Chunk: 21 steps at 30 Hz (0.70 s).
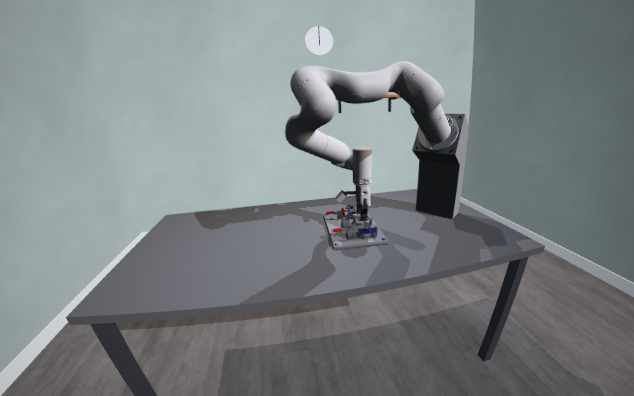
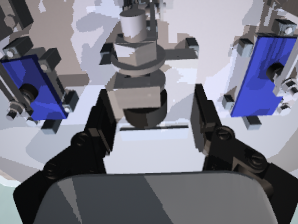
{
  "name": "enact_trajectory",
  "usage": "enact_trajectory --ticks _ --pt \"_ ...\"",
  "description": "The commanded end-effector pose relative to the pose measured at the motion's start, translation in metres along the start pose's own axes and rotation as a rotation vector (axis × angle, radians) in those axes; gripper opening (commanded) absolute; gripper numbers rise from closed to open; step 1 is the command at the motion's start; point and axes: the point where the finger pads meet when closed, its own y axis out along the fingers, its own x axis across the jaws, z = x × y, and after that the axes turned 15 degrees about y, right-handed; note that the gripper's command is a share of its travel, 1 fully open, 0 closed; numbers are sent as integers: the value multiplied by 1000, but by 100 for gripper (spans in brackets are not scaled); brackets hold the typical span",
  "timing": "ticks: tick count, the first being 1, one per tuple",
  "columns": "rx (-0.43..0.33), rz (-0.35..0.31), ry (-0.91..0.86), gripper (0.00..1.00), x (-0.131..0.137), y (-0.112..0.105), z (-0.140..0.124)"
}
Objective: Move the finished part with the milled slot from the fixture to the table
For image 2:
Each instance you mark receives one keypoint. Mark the toggle clamp with red handle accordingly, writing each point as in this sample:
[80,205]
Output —
[285,80]
[15,16]

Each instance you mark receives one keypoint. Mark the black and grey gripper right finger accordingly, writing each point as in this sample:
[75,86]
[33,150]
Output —
[224,151]

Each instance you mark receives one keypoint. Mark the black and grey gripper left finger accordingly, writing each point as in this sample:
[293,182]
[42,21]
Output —
[97,139]

